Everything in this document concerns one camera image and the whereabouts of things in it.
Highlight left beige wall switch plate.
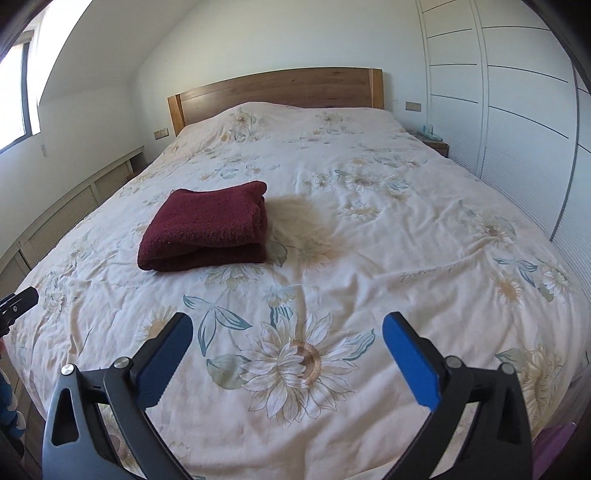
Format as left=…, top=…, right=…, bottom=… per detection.
left=154, top=129, right=169, bottom=140

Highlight items on bedside table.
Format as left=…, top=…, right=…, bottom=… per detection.
left=418, top=124, right=443, bottom=142

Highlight beige wall switch plate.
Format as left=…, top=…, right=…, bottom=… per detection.
left=405, top=102, right=422, bottom=112
left=154, top=129, right=169, bottom=140

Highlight white panelled wardrobe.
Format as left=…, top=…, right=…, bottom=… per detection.
left=417, top=1, right=590, bottom=285

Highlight wooden bedside table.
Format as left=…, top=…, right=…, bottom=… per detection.
left=414, top=133, right=450, bottom=158

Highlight purple object at bed corner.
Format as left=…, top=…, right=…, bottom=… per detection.
left=533, top=422, right=577, bottom=480

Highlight wooden bed headboard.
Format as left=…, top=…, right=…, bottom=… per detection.
left=167, top=67, right=385, bottom=134

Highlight window with dark frame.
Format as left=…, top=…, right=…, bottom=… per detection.
left=0, top=30, right=39, bottom=152

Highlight dark red knitted garment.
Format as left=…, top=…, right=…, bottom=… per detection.
left=137, top=181, right=267, bottom=272

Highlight white floral bed duvet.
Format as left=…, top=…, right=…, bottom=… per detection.
left=6, top=103, right=590, bottom=479

